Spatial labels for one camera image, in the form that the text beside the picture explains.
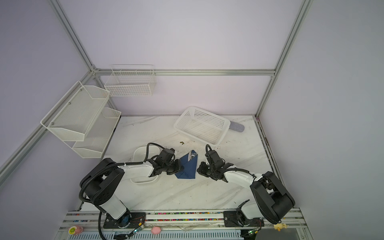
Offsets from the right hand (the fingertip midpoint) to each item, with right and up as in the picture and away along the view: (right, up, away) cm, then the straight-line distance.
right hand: (195, 170), depth 86 cm
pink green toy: (-55, -22, -19) cm, 62 cm away
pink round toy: (-19, -24, -17) cm, 35 cm away
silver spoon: (-2, +7, +11) cm, 13 cm away
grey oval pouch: (+31, +26, +25) cm, 47 cm away
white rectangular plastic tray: (-37, +7, +9) cm, 39 cm away
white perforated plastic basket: (+7, +27, +28) cm, 40 cm away
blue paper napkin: (-4, +1, +5) cm, 6 cm away
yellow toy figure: (+39, -21, -18) cm, 48 cm away
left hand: (-7, 0, +3) cm, 8 cm away
